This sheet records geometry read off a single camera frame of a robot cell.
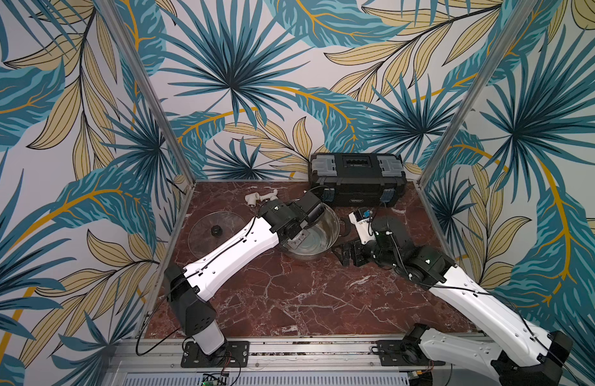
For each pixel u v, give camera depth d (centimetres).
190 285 41
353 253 61
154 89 88
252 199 110
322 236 100
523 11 68
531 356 38
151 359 74
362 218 61
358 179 99
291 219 49
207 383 71
